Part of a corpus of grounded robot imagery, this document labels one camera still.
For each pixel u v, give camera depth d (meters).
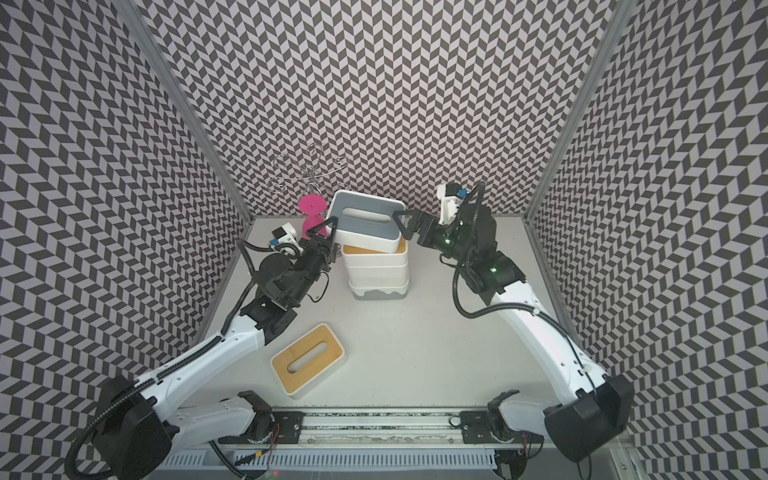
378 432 0.73
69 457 0.36
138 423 0.38
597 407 0.37
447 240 0.58
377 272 0.88
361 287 0.89
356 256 0.74
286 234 0.65
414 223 0.58
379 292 0.91
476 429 0.74
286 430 0.72
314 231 0.63
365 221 0.78
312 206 0.82
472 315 0.48
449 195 0.60
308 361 0.81
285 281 0.53
